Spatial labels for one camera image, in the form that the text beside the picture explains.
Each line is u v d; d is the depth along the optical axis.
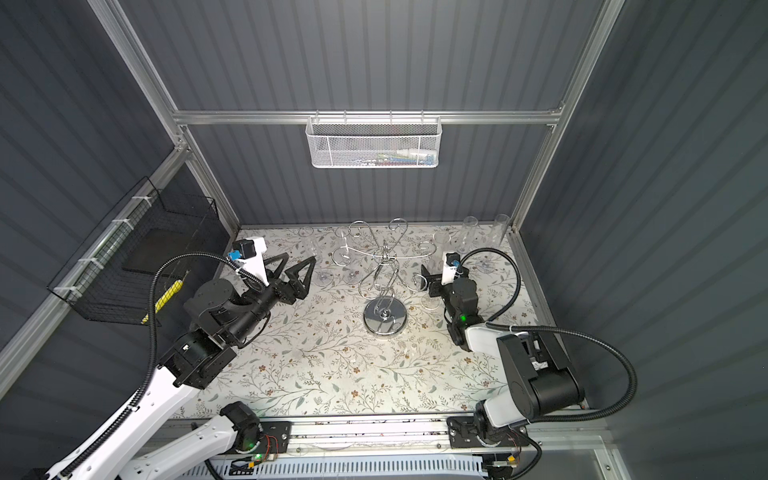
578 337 0.43
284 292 0.55
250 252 0.52
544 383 0.44
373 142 1.24
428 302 0.99
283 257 0.64
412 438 0.74
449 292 0.79
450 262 0.75
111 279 0.68
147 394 0.43
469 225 0.91
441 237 1.18
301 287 0.57
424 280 0.83
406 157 0.91
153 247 0.76
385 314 0.92
